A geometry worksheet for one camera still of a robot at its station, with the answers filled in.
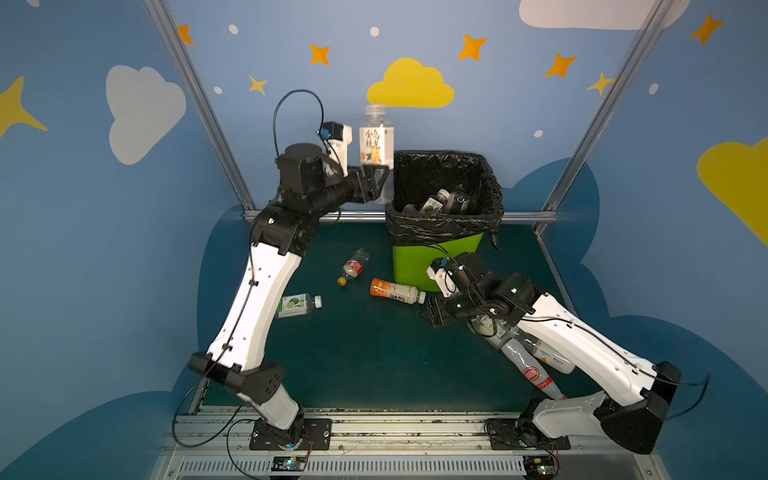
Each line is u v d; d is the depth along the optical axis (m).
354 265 1.04
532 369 0.81
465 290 0.54
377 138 0.57
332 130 0.50
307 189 0.45
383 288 0.98
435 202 0.96
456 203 0.96
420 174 0.93
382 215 0.76
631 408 0.41
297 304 0.95
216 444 0.68
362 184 0.53
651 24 0.71
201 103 0.84
